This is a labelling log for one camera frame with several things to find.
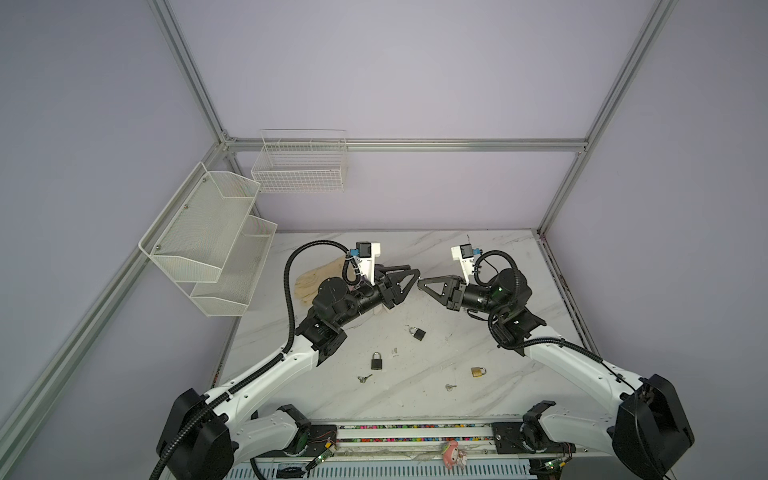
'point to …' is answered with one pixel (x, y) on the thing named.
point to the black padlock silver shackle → (417, 332)
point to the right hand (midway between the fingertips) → (419, 287)
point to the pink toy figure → (453, 456)
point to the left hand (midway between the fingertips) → (415, 272)
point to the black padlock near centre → (376, 364)
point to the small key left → (363, 379)
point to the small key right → (449, 387)
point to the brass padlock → (477, 371)
